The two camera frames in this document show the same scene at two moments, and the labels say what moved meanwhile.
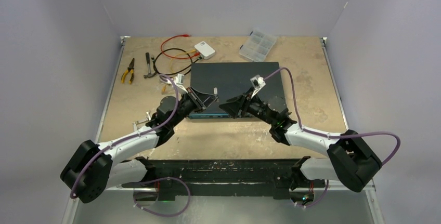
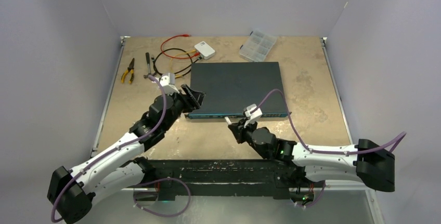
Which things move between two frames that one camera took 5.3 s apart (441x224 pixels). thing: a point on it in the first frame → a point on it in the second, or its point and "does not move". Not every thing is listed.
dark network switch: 228,80 does not move
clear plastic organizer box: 256,48 does not move
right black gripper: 233,105 → 240,130
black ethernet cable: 191,64 does not move
